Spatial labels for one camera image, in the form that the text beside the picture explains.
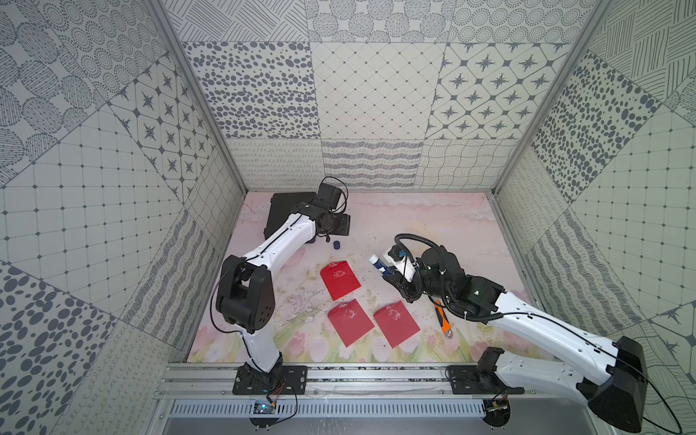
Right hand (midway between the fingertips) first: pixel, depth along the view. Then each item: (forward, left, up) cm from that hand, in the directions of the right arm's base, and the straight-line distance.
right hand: (390, 274), depth 74 cm
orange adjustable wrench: (-8, -19, -20) cm, 28 cm away
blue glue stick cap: (+21, +18, -17) cm, 32 cm away
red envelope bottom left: (-7, +12, -19) cm, 23 cm away
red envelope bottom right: (-7, -3, -20) cm, 21 cm away
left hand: (+19, +11, -2) cm, 22 cm away
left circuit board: (-29, +34, -21) cm, 50 cm away
